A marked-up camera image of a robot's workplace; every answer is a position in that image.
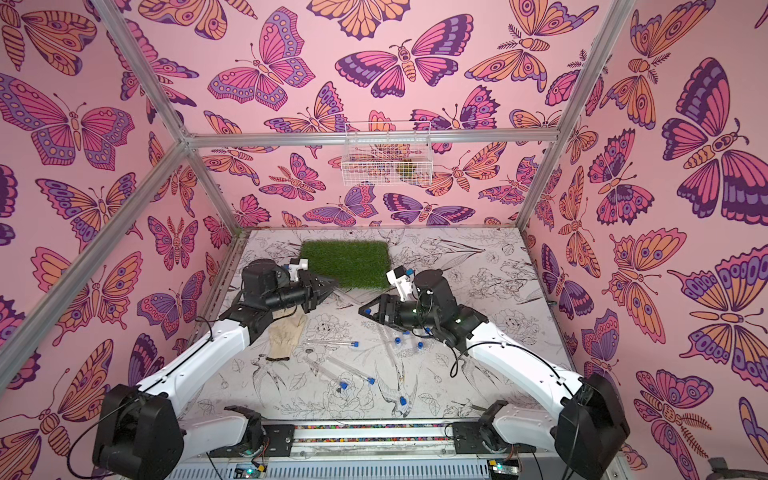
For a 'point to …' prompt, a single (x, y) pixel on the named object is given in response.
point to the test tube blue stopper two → (400, 373)
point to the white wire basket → (387, 153)
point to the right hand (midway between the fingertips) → (368, 311)
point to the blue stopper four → (398, 340)
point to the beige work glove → (284, 332)
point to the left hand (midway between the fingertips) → (342, 280)
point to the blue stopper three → (407, 333)
